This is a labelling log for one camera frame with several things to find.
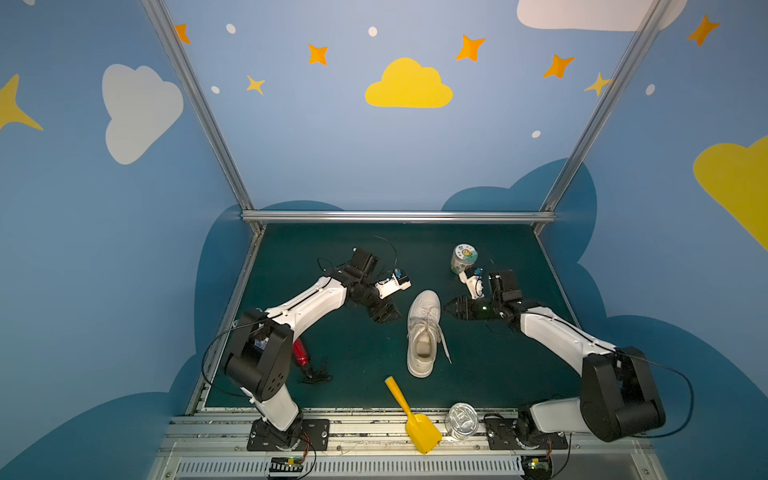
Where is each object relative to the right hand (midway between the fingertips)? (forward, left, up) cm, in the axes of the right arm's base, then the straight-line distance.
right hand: (453, 304), depth 88 cm
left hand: (-1, +18, +1) cm, 18 cm away
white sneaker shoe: (-9, +9, -1) cm, 13 cm away
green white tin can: (+21, -6, -3) cm, 22 cm away
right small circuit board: (-38, -20, -13) cm, 45 cm away
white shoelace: (-2, +7, -3) cm, 8 cm away
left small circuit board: (-41, +43, -12) cm, 60 cm away
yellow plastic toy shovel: (-33, +9, -9) cm, 35 cm away
